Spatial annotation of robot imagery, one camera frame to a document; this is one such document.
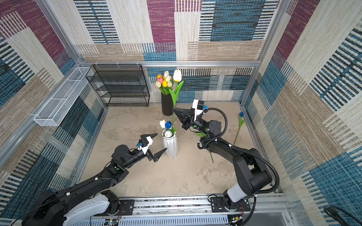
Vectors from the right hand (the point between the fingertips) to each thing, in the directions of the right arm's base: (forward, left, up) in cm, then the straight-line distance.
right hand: (173, 110), depth 66 cm
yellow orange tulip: (+36, +10, -6) cm, 38 cm away
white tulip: (+27, +10, -5) cm, 29 cm away
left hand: (-7, +7, -13) cm, 17 cm away
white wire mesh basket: (+4, +60, -3) cm, 60 cm away
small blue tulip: (+20, -48, -37) cm, 64 cm away
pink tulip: (+31, +8, -5) cm, 32 cm away
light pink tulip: (+27, +3, -6) cm, 28 cm away
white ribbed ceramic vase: (-7, +2, -19) cm, 20 cm away
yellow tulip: (+29, +6, -6) cm, 30 cm away
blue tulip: (-4, +2, -5) cm, 7 cm away
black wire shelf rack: (+46, +43, -20) cm, 66 cm away
